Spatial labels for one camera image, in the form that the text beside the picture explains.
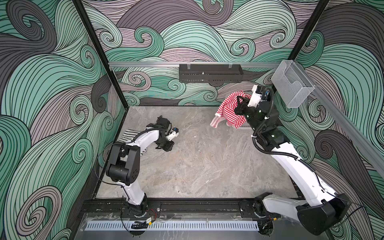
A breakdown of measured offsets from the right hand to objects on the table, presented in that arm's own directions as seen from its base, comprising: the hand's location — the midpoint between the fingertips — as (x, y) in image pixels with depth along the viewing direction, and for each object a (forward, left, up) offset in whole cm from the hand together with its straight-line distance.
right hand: (237, 96), depth 67 cm
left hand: (-6, +35, -35) cm, 50 cm away
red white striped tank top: (-2, +4, -8) cm, 9 cm away
